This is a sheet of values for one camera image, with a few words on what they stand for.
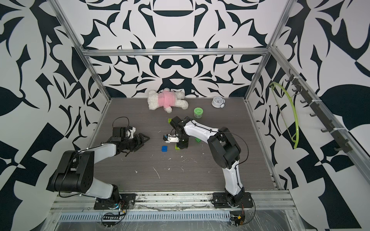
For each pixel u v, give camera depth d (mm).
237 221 710
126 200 744
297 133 661
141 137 844
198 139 615
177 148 906
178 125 689
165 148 915
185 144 825
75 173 446
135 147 827
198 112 1055
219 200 742
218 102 1144
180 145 810
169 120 1044
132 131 878
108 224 688
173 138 820
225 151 512
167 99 1085
